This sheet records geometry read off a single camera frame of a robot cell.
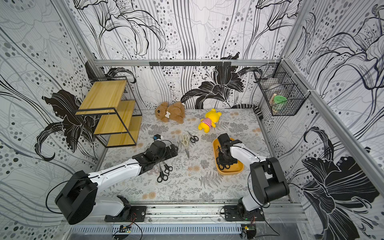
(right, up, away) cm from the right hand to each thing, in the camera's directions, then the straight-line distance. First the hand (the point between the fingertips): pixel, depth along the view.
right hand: (227, 159), depth 91 cm
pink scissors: (-43, -6, -4) cm, 44 cm away
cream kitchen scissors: (-27, +11, +10) cm, 31 cm away
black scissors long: (-38, -9, -6) cm, 39 cm away
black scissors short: (-37, -5, -3) cm, 37 cm away
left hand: (-32, +5, -4) cm, 33 cm away
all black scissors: (-4, -3, -4) cm, 6 cm away
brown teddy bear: (-35, +31, +12) cm, 48 cm away
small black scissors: (-21, +12, +10) cm, 26 cm away
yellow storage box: (+3, -5, -3) cm, 6 cm away
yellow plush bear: (-8, +26, +15) cm, 31 cm away
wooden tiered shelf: (-60, +24, -14) cm, 66 cm away
